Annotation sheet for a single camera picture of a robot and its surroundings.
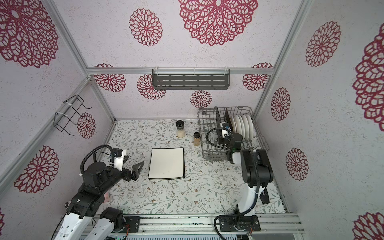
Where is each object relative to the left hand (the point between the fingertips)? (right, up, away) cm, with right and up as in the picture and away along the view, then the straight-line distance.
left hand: (136, 162), depth 72 cm
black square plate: (+50, +24, +25) cm, 61 cm away
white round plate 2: (+57, +20, +23) cm, 64 cm away
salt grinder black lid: (+19, +15, +34) cm, 42 cm away
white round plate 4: (+65, +20, +24) cm, 72 cm away
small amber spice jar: (+30, +10, +27) cm, 42 cm away
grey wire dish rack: (+59, +22, +25) cm, 68 cm away
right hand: (+45, +18, +24) cm, 54 cm away
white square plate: (+12, -13, +17) cm, 25 cm away
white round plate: (+53, +20, +21) cm, 60 cm away
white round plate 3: (+62, +18, +23) cm, 69 cm away
